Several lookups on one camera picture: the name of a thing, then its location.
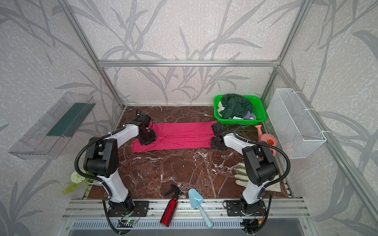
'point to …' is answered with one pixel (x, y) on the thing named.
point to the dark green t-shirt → (235, 105)
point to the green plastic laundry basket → (258, 107)
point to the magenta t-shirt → (173, 135)
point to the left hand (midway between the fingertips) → (156, 135)
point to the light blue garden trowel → (196, 199)
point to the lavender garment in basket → (249, 115)
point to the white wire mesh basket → (297, 128)
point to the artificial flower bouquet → (78, 179)
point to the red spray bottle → (170, 210)
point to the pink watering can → (268, 138)
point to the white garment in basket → (221, 108)
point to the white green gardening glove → (241, 177)
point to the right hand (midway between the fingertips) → (215, 140)
